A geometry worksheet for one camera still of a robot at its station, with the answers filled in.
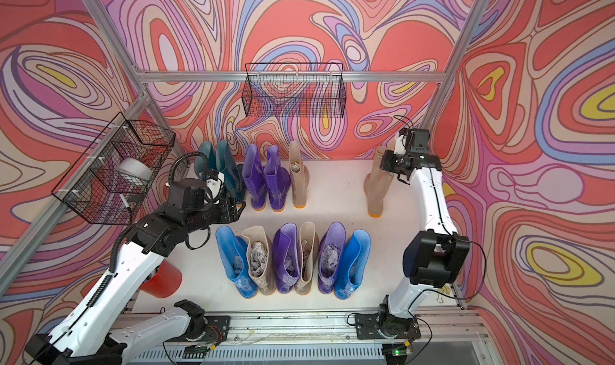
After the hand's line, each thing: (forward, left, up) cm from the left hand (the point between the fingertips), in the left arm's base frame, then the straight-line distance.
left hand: (241, 204), depth 70 cm
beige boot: (+16, -17, -5) cm, 23 cm away
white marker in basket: (+4, +39, -3) cm, 40 cm away
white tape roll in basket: (+11, +35, +4) cm, 37 cm away
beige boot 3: (-13, -6, -9) cm, 17 cm away
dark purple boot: (+14, -1, -5) cm, 15 cm away
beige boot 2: (+18, -46, -11) cm, 51 cm away
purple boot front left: (-14, -14, -7) cm, 20 cm away
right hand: (+19, -47, -3) cm, 51 cm away
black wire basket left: (+11, +47, -2) cm, 49 cm away
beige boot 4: (-14, -20, -3) cm, 25 cm away
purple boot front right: (-8, -27, -11) cm, 30 cm away
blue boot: (-17, -32, -2) cm, 36 cm away
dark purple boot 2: (+14, -9, -5) cm, 17 cm away
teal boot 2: (+27, +13, -10) cm, 32 cm away
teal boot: (+28, +20, -3) cm, 35 cm away
